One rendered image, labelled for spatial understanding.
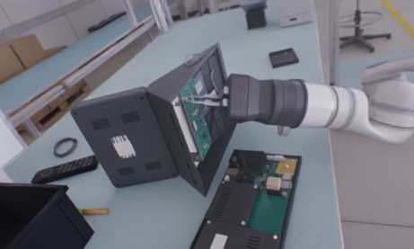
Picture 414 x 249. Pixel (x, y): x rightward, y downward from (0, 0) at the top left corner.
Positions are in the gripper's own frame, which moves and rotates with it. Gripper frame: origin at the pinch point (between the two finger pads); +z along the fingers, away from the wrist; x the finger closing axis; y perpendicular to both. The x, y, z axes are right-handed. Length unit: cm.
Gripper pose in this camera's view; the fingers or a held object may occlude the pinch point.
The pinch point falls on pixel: (186, 98)
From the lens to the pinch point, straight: 46.8
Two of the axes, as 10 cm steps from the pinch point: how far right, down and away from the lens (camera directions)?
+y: 1.0, -1.5, -9.8
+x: -0.7, 9.9, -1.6
